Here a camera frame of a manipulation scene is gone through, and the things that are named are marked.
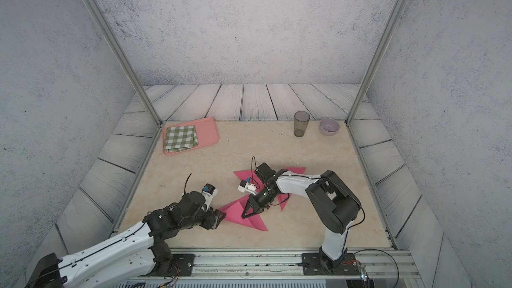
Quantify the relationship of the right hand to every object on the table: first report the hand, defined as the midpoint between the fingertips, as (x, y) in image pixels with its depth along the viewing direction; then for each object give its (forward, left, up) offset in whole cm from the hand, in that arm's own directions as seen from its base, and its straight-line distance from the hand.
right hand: (246, 217), depth 78 cm
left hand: (+1, +9, +1) cm, 9 cm away
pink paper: (+2, +4, +1) cm, 5 cm away
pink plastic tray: (+49, +26, -5) cm, 56 cm away
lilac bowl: (+53, -44, -5) cm, 68 cm away
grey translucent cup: (+48, -26, +6) cm, 55 cm away
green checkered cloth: (+44, +40, -4) cm, 60 cm away
